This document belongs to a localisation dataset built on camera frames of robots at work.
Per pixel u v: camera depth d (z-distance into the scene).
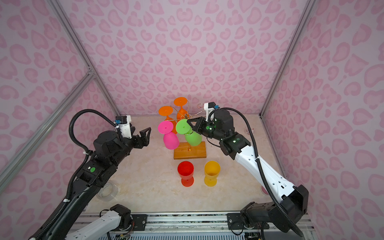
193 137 0.75
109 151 0.48
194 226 0.72
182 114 0.86
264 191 0.82
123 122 0.54
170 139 0.78
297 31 0.77
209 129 0.59
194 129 0.62
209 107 0.63
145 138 0.61
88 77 0.88
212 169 0.80
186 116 0.76
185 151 0.96
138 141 0.59
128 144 0.57
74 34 0.77
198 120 0.63
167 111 0.77
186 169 0.76
